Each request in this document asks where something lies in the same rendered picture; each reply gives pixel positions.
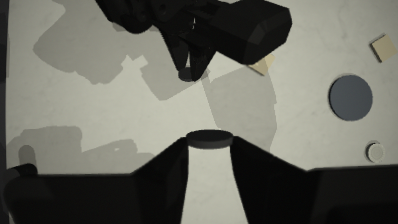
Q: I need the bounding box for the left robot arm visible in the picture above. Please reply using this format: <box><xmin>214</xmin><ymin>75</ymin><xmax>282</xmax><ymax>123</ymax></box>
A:
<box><xmin>95</xmin><ymin>0</ymin><xmax>197</xmax><ymax>34</ymax></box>

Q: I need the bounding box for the black cylinder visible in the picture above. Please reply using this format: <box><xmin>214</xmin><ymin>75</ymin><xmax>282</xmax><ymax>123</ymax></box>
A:
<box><xmin>2</xmin><ymin>163</ymin><xmax>38</xmax><ymax>185</ymax></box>

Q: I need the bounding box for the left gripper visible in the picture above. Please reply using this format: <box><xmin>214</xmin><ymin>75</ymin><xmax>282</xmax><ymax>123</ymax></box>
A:
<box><xmin>153</xmin><ymin>0</ymin><xmax>292</xmax><ymax>82</ymax></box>

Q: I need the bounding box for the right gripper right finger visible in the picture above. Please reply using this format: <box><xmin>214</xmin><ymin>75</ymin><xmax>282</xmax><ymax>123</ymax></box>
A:
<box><xmin>230</xmin><ymin>136</ymin><xmax>398</xmax><ymax>224</ymax></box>

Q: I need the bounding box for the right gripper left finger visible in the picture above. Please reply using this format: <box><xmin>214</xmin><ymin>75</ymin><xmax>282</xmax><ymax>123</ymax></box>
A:
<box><xmin>3</xmin><ymin>137</ymin><xmax>189</xmax><ymax>224</ymax></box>

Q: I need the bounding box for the beige square pad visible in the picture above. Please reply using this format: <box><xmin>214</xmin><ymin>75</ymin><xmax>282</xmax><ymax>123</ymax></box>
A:
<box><xmin>246</xmin><ymin>54</ymin><xmax>276</xmax><ymax>76</ymax></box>
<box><xmin>369</xmin><ymin>34</ymin><xmax>398</xmax><ymax>63</ymax></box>

